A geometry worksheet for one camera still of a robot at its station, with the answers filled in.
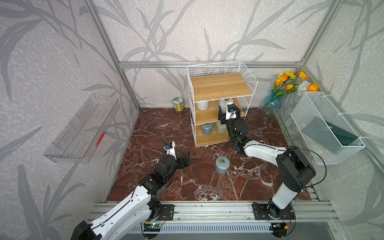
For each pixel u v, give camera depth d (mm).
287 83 1019
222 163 821
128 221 541
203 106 857
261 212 729
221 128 946
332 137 611
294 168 469
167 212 736
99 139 644
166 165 578
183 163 705
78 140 671
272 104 1092
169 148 682
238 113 764
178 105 1155
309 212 754
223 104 775
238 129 633
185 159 711
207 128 981
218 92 719
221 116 746
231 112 676
